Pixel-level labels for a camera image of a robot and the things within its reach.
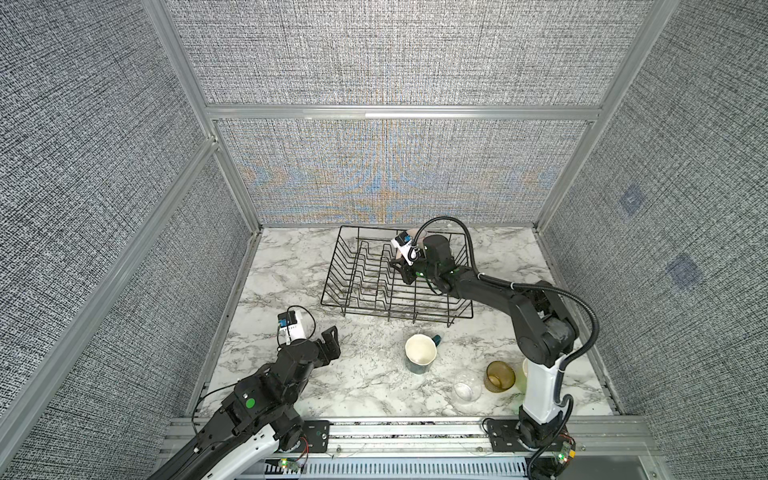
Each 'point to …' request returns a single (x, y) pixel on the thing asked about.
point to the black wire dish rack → (361, 282)
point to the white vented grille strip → (402, 469)
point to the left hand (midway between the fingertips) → (325, 335)
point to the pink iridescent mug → (398, 254)
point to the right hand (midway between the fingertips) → (392, 259)
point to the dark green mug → (420, 352)
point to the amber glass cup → (499, 377)
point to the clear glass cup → (467, 386)
